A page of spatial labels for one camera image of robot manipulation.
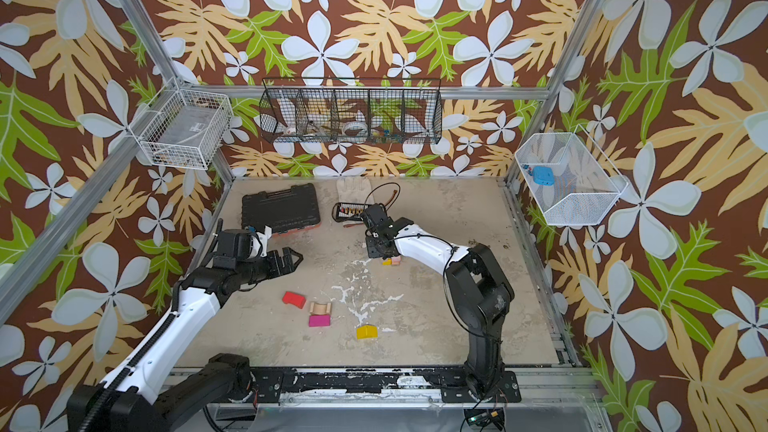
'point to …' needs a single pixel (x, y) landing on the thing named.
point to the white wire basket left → (185, 128)
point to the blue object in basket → (543, 175)
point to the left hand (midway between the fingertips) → (289, 256)
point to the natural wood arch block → (320, 309)
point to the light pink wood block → (396, 261)
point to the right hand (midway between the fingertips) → (375, 246)
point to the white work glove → (353, 189)
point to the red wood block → (294, 299)
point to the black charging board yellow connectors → (350, 211)
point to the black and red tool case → (285, 211)
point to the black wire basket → (351, 110)
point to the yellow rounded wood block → (367, 332)
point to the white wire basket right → (585, 184)
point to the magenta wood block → (319, 320)
